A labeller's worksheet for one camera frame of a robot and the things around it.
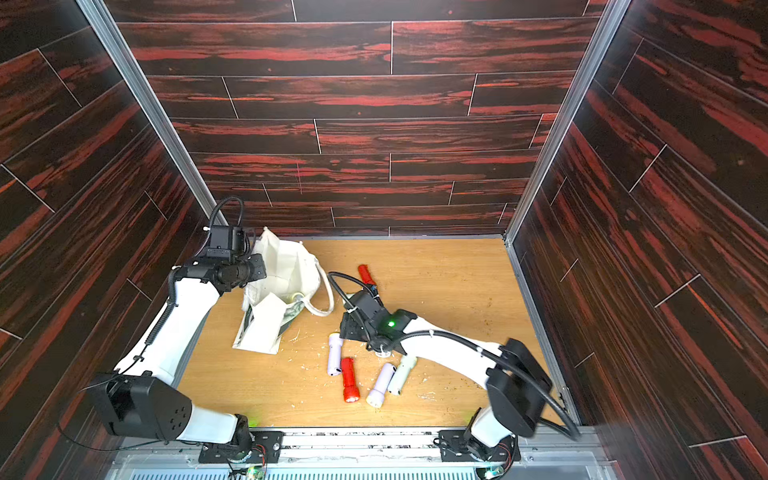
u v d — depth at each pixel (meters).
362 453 0.74
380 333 0.60
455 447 0.73
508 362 0.43
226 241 0.60
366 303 0.61
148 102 0.80
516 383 0.42
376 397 0.80
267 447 0.74
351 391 0.81
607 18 0.67
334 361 0.86
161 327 0.45
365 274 1.07
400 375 0.84
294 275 1.01
